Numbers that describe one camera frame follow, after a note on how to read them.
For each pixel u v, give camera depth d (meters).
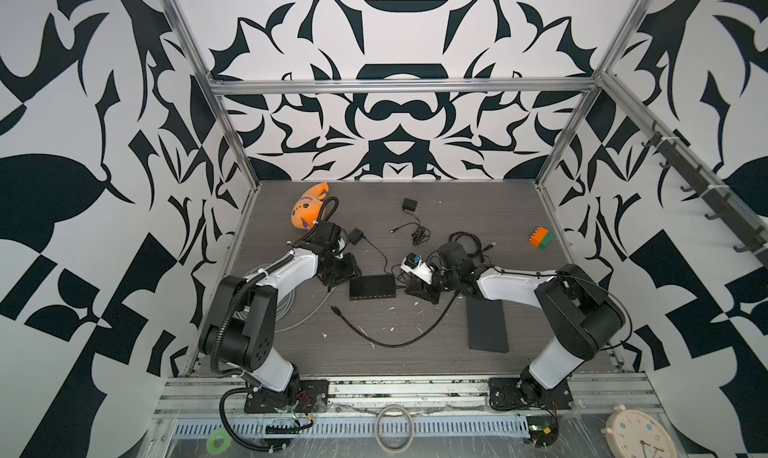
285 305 0.88
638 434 0.68
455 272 0.73
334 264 0.78
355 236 1.02
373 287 0.92
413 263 0.79
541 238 1.02
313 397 0.73
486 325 0.84
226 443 0.68
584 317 0.47
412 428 0.78
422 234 1.05
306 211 0.99
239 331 0.44
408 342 0.83
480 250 1.01
